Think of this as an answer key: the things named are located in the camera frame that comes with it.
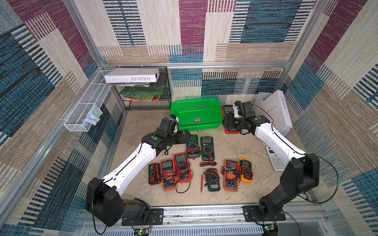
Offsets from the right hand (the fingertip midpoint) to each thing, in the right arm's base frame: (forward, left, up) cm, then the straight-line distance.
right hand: (229, 119), depth 87 cm
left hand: (-11, +26, 0) cm, 28 cm away
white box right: (+9, -31, 0) cm, 33 cm away
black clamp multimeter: (-28, +11, -16) cm, 34 cm away
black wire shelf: (+31, +47, -14) cm, 58 cm away
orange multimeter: (-27, +35, -16) cm, 47 cm away
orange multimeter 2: (-25, 0, -15) cm, 29 cm away
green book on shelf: (+18, +53, +7) cm, 56 cm away
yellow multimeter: (-24, -8, -17) cm, 30 cm away
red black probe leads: (-19, +12, -18) cm, 29 cm away
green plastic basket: (+21, +18, -18) cm, 33 cm away
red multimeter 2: (-22, +28, -15) cm, 38 cm away
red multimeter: (-6, +3, +8) cm, 10 cm away
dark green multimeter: (-8, +12, -18) cm, 23 cm away
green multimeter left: (-11, +21, -17) cm, 29 cm away
